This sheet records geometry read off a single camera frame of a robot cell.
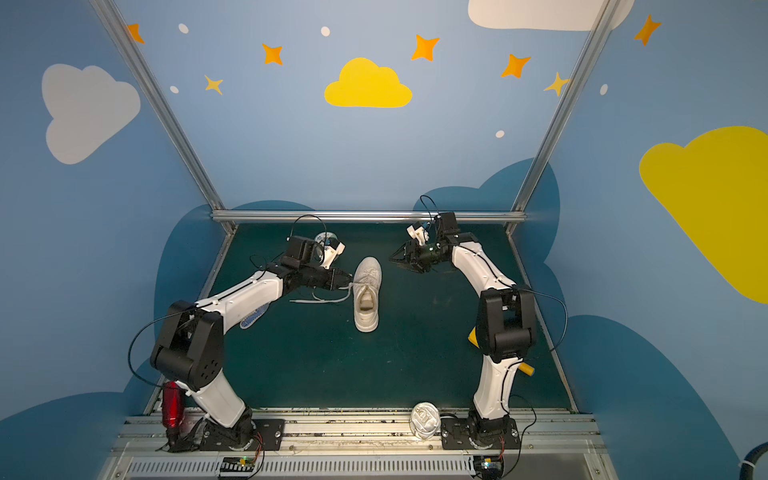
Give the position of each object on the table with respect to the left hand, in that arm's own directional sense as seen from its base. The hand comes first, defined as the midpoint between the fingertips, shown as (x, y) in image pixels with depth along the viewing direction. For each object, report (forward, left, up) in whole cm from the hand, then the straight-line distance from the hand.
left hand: (350, 276), depth 90 cm
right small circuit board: (-46, -38, -17) cm, 62 cm away
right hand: (+3, -14, +5) cm, 15 cm away
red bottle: (-34, +44, -12) cm, 57 cm away
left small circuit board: (-46, +24, -16) cm, 54 cm away
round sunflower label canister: (+22, +12, -7) cm, 26 cm away
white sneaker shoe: (-1, -5, -4) cm, 6 cm away
